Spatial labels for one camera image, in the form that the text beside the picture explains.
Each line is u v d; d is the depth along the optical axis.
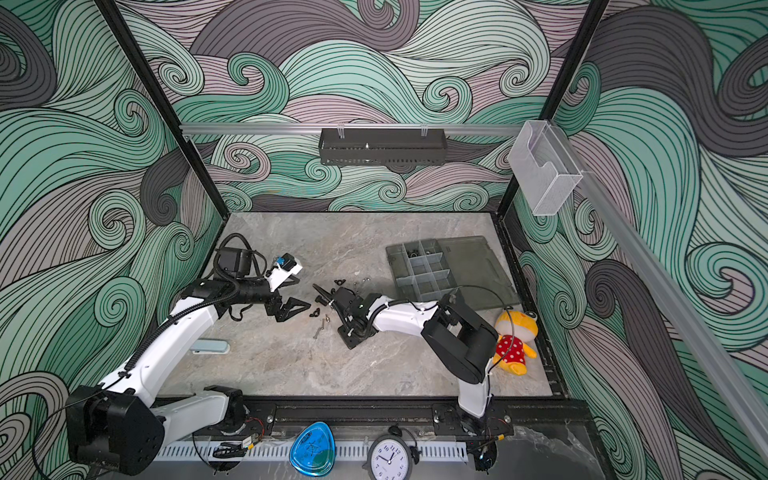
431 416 0.74
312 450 0.61
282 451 0.70
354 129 0.94
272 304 0.69
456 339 0.47
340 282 1.00
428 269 0.98
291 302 0.68
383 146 0.95
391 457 0.66
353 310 0.68
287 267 0.67
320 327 0.90
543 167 0.79
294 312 0.71
